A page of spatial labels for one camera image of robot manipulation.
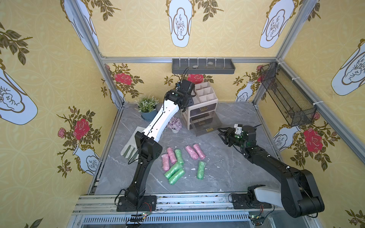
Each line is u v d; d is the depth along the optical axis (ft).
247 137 2.18
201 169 2.74
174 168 2.74
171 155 2.92
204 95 2.99
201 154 2.94
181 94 2.00
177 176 2.67
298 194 1.37
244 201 2.40
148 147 1.95
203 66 3.03
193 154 2.93
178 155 2.92
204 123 3.29
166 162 2.82
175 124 3.11
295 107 2.76
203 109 2.96
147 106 3.20
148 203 2.39
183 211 2.37
